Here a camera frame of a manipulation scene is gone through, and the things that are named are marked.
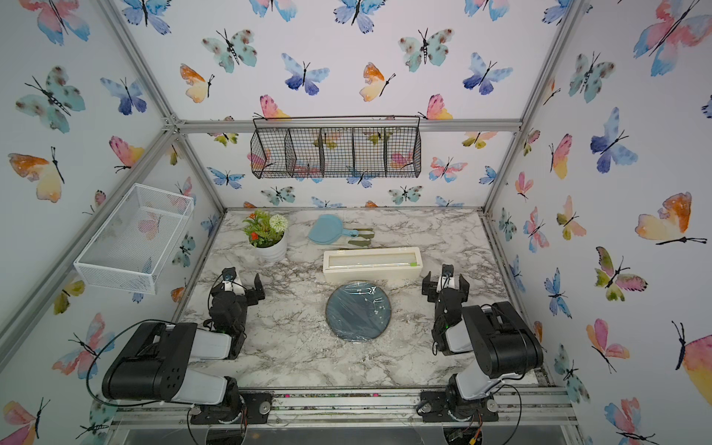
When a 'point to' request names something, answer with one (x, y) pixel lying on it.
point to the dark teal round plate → (358, 311)
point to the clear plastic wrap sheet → (358, 311)
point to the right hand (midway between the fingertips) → (449, 272)
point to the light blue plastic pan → (328, 228)
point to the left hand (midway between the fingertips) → (245, 274)
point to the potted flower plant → (267, 235)
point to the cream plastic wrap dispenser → (343, 265)
